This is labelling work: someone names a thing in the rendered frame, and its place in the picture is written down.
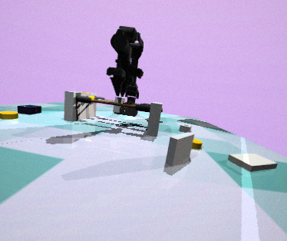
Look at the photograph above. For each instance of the yellow flat cylinder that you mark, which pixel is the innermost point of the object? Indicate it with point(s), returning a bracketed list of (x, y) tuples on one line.
[(197, 144), (8, 115)]

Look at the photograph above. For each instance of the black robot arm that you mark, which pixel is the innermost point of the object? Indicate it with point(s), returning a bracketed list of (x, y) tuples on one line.
[(123, 42)]

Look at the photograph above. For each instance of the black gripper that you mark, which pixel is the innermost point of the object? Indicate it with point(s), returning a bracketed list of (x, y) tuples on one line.
[(121, 79)]

